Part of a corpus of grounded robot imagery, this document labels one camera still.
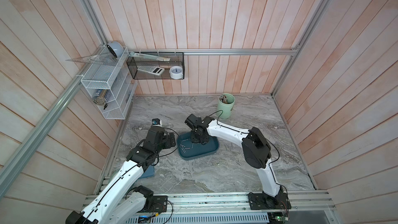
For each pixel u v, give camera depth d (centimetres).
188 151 90
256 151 52
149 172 80
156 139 57
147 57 91
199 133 67
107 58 87
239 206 73
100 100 76
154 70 98
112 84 74
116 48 84
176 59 95
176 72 95
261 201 71
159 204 74
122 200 45
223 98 95
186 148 90
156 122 68
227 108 101
